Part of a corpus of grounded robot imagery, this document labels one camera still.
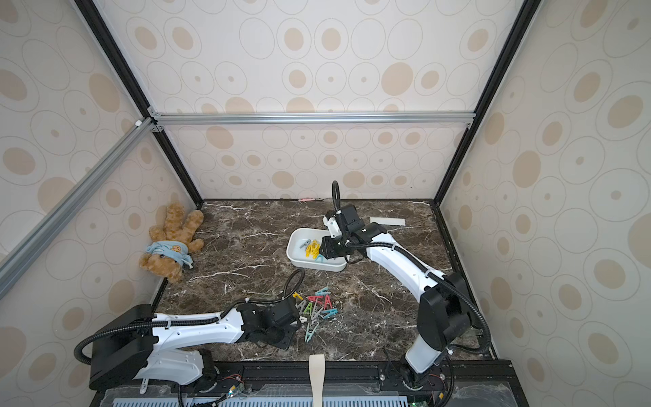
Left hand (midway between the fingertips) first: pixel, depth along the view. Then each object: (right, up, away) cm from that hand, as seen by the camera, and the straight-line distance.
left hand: (297, 344), depth 79 cm
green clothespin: (+3, +9, +8) cm, 12 cm away
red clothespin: (+10, +11, +9) cm, 17 cm away
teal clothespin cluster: (+10, +8, +7) cm, 14 cm away
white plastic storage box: (-1, +28, +24) cm, 36 cm away
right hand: (+11, +30, +5) cm, 32 cm away
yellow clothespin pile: (+4, +27, +23) cm, 36 cm away
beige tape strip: (+6, -6, -3) cm, 9 cm away
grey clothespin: (+1, +30, +24) cm, 39 cm away
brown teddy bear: (-48, +30, +13) cm, 58 cm away
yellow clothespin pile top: (-2, +13, +11) cm, 17 cm away
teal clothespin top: (+8, +13, +12) cm, 20 cm away
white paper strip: (+37, +39, +35) cm, 64 cm away
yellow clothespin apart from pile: (+1, +27, +23) cm, 35 cm away
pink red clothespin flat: (+5, +12, +9) cm, 16 cm away
